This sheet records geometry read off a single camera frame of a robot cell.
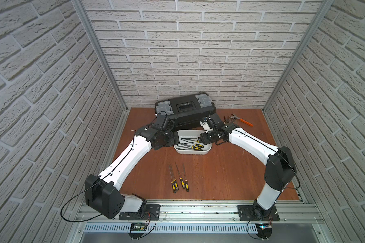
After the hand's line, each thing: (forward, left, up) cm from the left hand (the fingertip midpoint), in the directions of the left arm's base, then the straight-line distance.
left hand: (174, 139), depth 79 cm
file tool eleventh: (+4, -13, -17) cm, 22 cm away
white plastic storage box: (+13, -8, -13) cm, 20 cm away
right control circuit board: (-39, -44, -19) cm, 62 cm away
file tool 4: (+10, -15, -17) cm, 25 cm away
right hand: (+5, -18, -6) cm, 20 cm away
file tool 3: (-16, -7, -18) cm, 26 cm away
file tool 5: (+7, -14, -17) cm, 23 cm away
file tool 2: (-17, -5, -19) cm, 26 cm away
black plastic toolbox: (+22, -7, -2) cm, 24 cm away
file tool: (-17, -1, -19) cm, 25 cm away
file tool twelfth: (+4, -6, -18) cm, 19 cm away
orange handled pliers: (+32, -44, -17) cm, 57 cm away
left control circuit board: (-38, +17, -22) cm, 47 cm away
